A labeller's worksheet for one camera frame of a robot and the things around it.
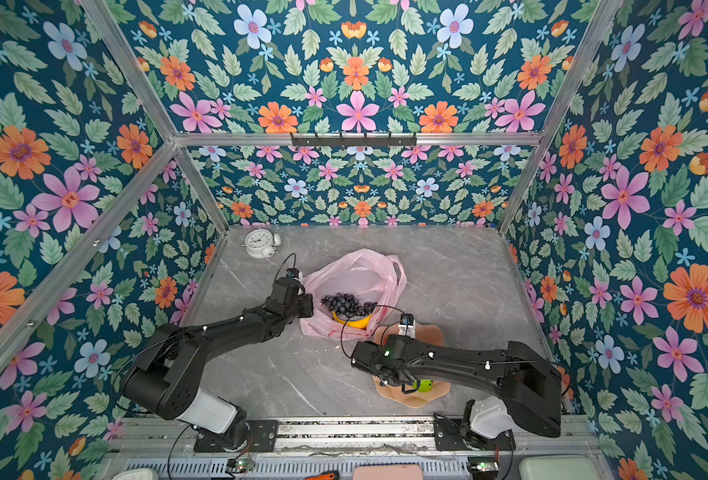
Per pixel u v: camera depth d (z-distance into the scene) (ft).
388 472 2.23
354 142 3.06
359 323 3.00
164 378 1.46
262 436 2.41
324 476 2.21
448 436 2.40
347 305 3.04
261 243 3.63
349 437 2.46
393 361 1.79
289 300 2.44
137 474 2.18
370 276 3.31
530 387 1.36
